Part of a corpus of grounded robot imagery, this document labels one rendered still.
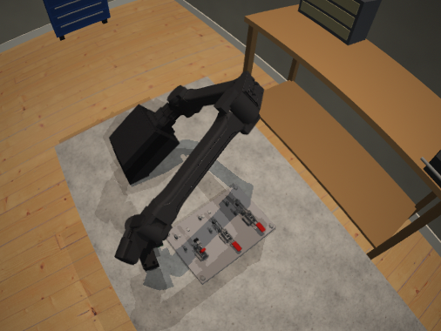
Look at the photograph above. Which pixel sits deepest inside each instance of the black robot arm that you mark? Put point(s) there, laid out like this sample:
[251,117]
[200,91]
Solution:
[242,117]

